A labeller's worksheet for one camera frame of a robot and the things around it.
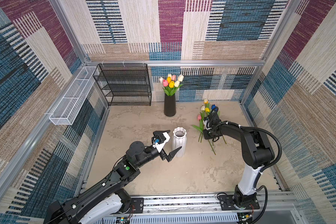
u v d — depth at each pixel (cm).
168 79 91
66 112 71
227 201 74
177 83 89
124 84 111
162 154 59
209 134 87
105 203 57
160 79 90
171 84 89
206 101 119
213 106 111
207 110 108
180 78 90
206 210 73
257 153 51
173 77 94
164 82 88
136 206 73
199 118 108
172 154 58
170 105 108
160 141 53
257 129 51
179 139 75
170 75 92
